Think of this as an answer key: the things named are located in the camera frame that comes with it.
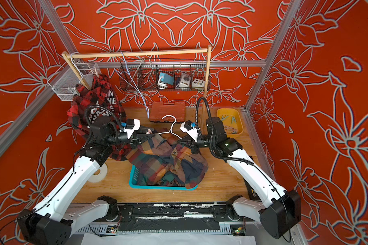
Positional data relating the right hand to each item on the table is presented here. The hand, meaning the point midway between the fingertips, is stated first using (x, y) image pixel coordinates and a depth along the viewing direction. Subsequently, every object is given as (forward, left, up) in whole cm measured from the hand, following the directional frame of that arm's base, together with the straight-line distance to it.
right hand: (177, 141), depth 67 cm
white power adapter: (+40, -3, +4) cm, 41 cm away
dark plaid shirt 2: (0, +7, -3) cm, 8 cm away
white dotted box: (+43, -12, +1) cm, 45 cm away
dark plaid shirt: (-11, -1, -6) cm, 13 cm away
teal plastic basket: (-11, +22, -21) cm, 33 cm away
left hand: (+1, +10, +6) cm, 12 cm away
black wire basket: (+52, +17, +1) cm, 55 cm away
